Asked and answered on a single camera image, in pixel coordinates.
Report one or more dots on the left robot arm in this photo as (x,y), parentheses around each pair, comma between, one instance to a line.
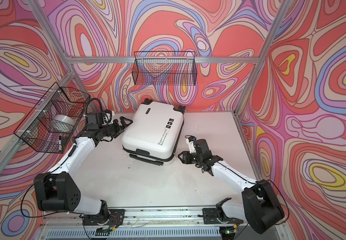
(56,190)

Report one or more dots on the wall wire basket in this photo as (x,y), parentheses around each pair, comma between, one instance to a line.
(164,68)
(35,130)

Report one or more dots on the back wall wire basket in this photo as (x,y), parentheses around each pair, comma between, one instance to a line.
(164,68)

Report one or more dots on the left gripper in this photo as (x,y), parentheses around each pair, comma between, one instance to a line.
(123,125)

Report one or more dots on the black marker pen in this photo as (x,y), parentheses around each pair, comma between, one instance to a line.
(60,145)

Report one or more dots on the black suitcase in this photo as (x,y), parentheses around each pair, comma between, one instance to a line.
(153,135)

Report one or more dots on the white tape roll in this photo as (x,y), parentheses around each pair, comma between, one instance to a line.
(62,124)

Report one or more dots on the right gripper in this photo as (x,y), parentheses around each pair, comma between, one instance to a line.
(187,154)

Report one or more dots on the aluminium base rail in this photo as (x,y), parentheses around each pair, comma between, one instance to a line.
(159,223)

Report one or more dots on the left wall wire basket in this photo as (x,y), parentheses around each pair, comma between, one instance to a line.
(35,130)

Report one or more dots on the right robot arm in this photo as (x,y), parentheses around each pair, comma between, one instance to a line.
(260,207)

